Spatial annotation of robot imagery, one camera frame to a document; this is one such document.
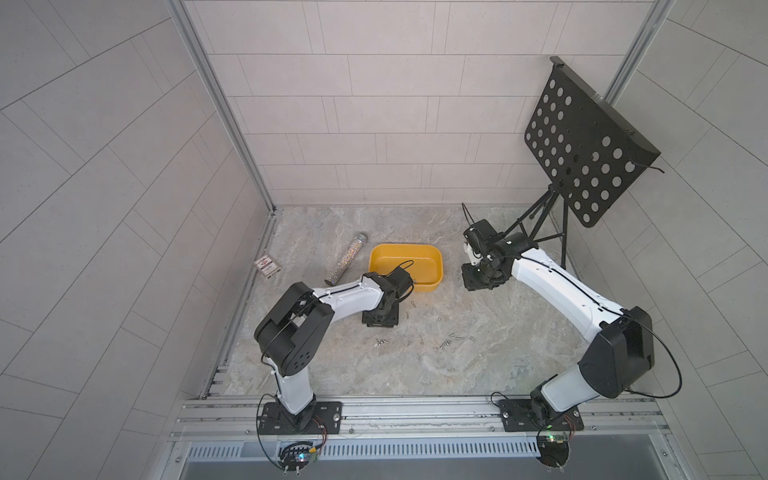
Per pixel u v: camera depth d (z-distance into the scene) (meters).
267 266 0.96
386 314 0.75
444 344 0.83
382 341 0.83
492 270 0.67
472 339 0.84
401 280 0.72
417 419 0.72
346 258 0.97
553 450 0.68
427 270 0.98
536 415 0.63
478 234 0.64
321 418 0.71
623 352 0.41
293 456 0.69
